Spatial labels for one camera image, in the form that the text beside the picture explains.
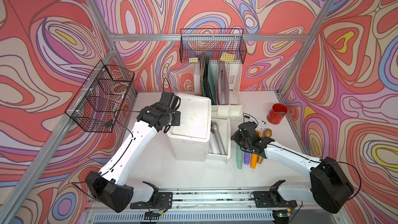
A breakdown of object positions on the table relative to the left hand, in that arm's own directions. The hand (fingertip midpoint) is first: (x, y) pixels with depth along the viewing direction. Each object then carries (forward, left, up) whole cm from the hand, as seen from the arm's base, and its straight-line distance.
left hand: (176, 117), depth 75 cm
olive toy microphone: (+4, -53, -21) cm, 58 cm away
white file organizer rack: (+42, -28, -12) cm, 52 cm away
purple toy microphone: (-12, -38, -22) cm, 46 cm away
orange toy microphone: (-11, -42, -22) cm, 48 cm away
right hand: (-2, -31, -18) cm, 36 cm away
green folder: (+23, -17, +4) cm, 29 cm away
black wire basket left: (+7, +40, +2) cm, 41 cm away
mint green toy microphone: (-11, -34, -23) cm, 43 cm away
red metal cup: (+14, -61, -15) cm, 64 cm away
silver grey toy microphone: (+6, -22, -20) cm, 30 cm away
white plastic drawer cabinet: (-13, -8, -1) cm, 15 cm away
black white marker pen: (+16, -49, -24) cm, 56 cm away
